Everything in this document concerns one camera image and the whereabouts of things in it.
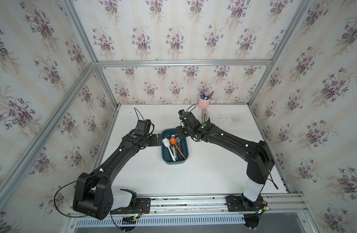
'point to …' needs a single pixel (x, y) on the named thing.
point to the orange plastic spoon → (173, 141)
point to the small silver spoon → (173, 147)
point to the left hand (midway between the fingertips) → (156, 139)
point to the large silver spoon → (178, 140)
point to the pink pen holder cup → (203, 104)
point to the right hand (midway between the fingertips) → (181, 129)
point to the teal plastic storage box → (167, 156)
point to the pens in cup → (205, 93)
